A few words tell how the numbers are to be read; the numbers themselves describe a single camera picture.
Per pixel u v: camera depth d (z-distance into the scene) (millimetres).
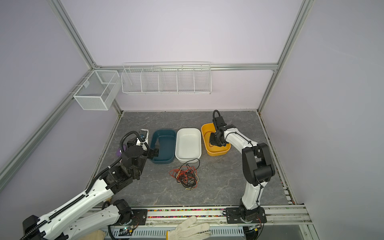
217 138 807
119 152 984
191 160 834
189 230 707
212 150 936
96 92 976
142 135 599
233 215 736
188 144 997
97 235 694
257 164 494
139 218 734
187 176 861
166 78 993
